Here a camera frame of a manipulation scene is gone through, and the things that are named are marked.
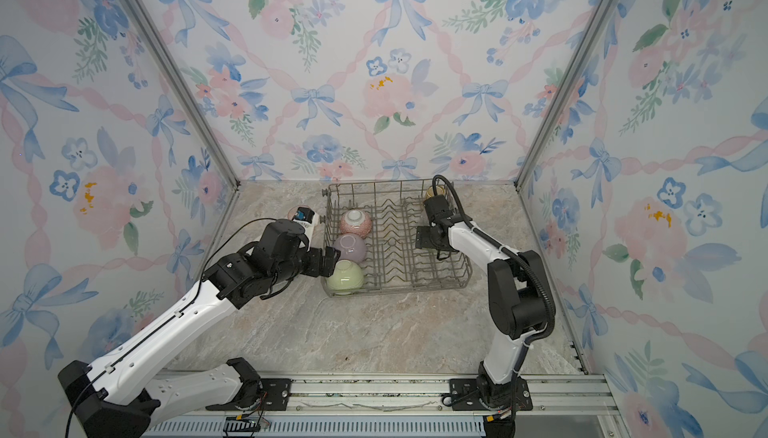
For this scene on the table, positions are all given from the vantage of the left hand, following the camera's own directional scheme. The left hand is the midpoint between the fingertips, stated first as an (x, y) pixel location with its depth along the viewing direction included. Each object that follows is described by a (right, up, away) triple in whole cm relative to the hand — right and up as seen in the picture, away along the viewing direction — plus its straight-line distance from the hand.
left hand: (325, 247), depth 73 cm
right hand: (+30, 0, +23) cm, 38 cm away
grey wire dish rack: (+17, -8, +23) cm, 29 cm away
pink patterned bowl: (+4, +5, +30) cm, 31 cm away
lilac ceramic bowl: (+4, -2, +21) cm, 22 cm away
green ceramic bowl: (+3, -10, +13) cm, 17 cm away
